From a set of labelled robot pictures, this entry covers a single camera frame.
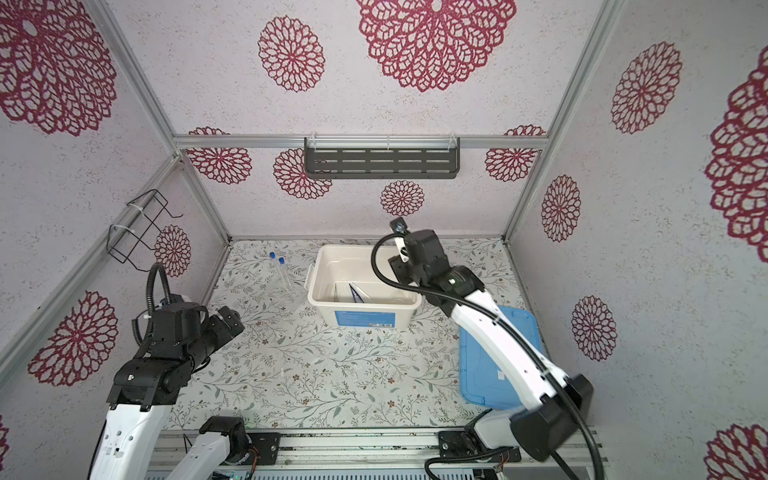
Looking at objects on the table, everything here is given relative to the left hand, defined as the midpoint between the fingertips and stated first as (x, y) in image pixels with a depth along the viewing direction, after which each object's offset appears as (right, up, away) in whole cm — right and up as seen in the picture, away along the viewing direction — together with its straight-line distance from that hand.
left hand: (225, 330), depth 71 cm
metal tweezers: (+22, +4, +29) cm, 37 cm away
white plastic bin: (+25, +6, +33) cm, 41 cm away
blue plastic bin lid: (+67, -16, +14) cm, 71 cm away
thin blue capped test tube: (+5, +17, +23) cm, 29 cm away
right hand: (+44, +20, +4) cm, 49 cm away
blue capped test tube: (+2, +18, +24) cm, 30 cm away
